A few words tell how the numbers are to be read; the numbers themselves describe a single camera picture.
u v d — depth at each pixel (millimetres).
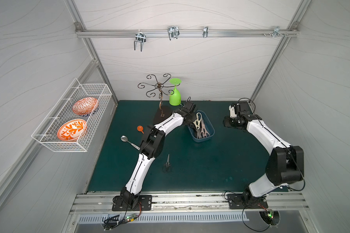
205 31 733
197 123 980
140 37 783
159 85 864
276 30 765
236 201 733
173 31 763
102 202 749
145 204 734
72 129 635
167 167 860
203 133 987
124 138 972
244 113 700
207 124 1022
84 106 723
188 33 795
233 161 877
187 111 813
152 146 594
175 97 931
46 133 558
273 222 708
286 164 453
